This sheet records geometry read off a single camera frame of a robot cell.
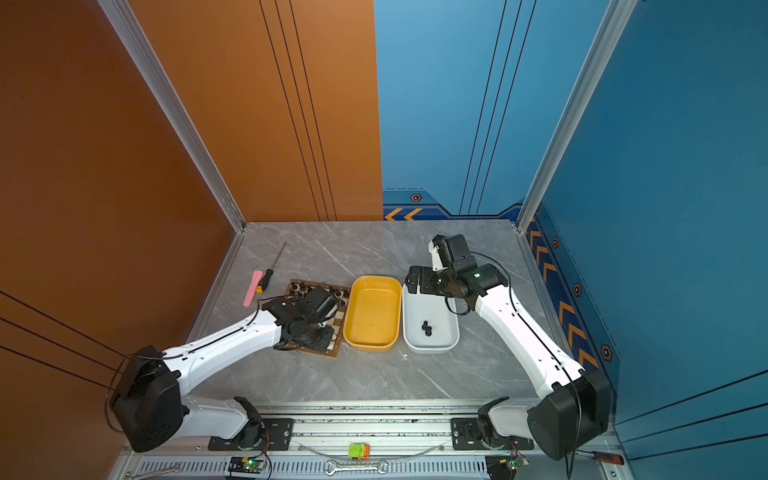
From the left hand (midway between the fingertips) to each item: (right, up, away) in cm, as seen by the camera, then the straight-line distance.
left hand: (325, 337), depth 83 cm
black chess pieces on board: (-12, +12, +16) cm, 23 cm away
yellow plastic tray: (+12, +4, +11) cm, 17 cm away
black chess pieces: (+29, +1, +7) cm, 30 cm away
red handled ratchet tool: (+73, -26, -12) cm, 78 cm away
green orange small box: (+11, -22, -14) cm, 29 cm away
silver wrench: (+16, -26, -14) cm, 34 cm away
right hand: (+26, +16, -5) cm, 31 cm away
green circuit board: (-16, -27, -12) cm, 34 cm away
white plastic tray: (+30, +2, +6) cm, 31 cm away
